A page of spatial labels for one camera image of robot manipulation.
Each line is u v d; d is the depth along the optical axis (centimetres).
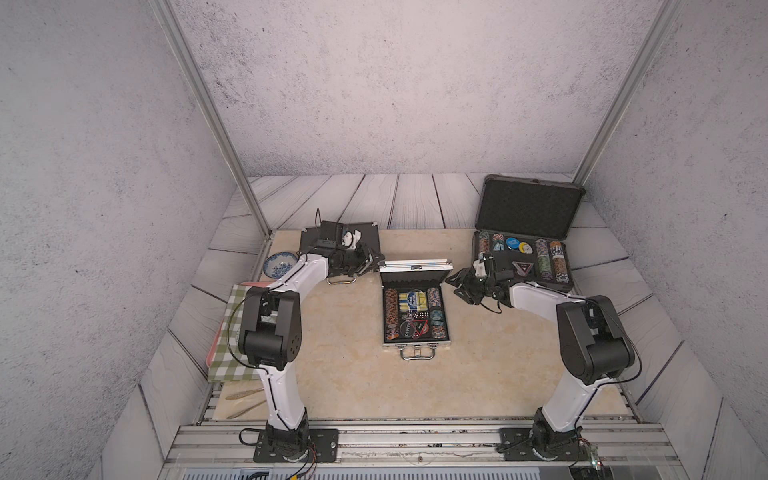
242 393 81
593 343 49
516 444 72
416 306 96
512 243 111
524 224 111
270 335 51
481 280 83
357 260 84
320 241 77
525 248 108
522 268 104
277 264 107
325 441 73
